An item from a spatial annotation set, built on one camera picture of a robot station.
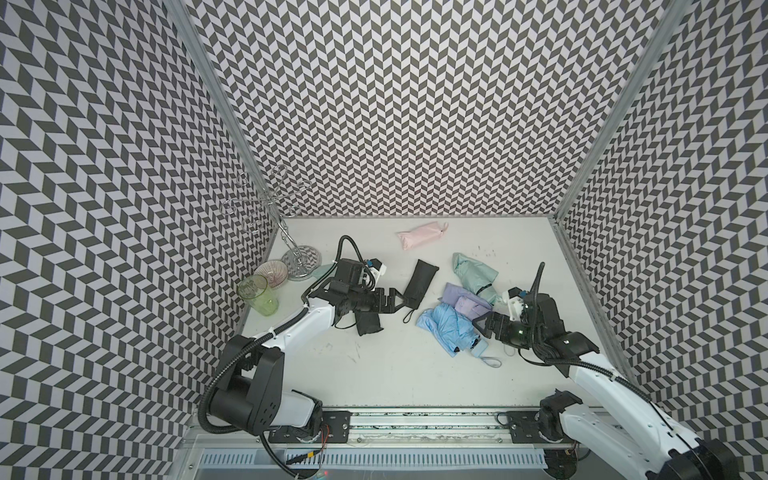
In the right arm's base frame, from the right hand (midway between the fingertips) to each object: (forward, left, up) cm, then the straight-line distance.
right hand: (483, 331), depth 81 cm
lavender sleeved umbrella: (+10, +1, -5) cm, 11 cm away
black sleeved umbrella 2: (+6, +33, -6) cm, 34 cm away
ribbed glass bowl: (+24, +66, -4) cm, 70 cm away
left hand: (+7, +24, +2) cm, 25 cm away
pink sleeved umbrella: (+38, +15, -4) cm, 41 cm away
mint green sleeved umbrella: (+20, -2, -4) cm, 21 cm away
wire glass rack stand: (+29, +59, -6) cm, 66 cm away
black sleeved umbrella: (+18, +17, -5) cm, 25 cm away
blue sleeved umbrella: (+1, +7, -2) cm, 8 cm away
